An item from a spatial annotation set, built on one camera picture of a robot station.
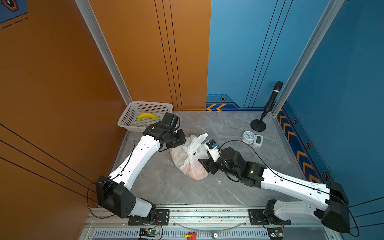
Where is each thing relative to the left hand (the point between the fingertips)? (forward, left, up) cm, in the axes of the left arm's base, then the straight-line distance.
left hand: (185, 139), depth 79 cm
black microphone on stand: (+26, -52, -18) cm, 61 cm away
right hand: (-11, -9, +1) cm, 14 cm away
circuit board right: (-39, -44, -22) cm, 63 cm away
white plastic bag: (-5, 0, -10) cm, 11 cm away
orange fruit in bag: (-13, -5, -12) cm, 18 cm away
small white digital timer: (+12, -47, -17) cm, 52 cm away
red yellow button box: (-40, -4, -18) cm, 45 cm away
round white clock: (+13, -40, -16) cm, 45 cm away
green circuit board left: (-39, +17, -22) cm, 48 cm away
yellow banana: (+35, +34, -18) cm, 52 cm away
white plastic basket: (+35, +41, -19) cm, 58 cm away
